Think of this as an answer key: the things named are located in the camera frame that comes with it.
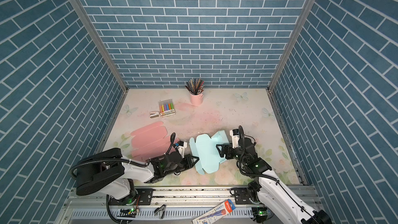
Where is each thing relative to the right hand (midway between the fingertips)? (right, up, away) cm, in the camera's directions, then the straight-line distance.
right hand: (220, 144), depth 82 cm
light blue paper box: (-9, -3, +3) cm, 10 cm away
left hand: (-11, -9, -1) cm, 14 cm away
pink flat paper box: (-42, -2, +10) cm, 43 cm away
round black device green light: (+18, -29, -12) cm, 36 cm away
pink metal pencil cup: (-15, +24, +27) cm, 39 cm away
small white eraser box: (-43, +14, +20) cm, 50 cm away
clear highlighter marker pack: (-36, +18, +26) cm, 48 cm away
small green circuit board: (-45, -30, -10) cm, 55 cm away
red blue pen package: (-5, -28, -14) cm, 32 cm away
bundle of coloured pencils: (-15, +33, +23) cm, 43 cm away
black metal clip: (-28, -27, -11) cm, 41 cm away
